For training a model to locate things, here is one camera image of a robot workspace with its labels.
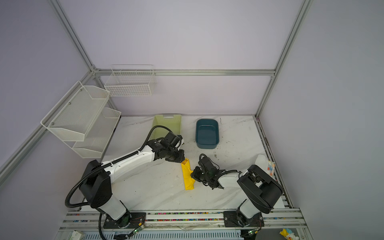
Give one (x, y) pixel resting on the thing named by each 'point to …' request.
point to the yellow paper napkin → (189, 181)
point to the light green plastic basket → (173, 124)
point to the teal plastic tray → (207, 133)
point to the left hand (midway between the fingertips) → (182, 159)
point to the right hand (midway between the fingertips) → (189, 174)
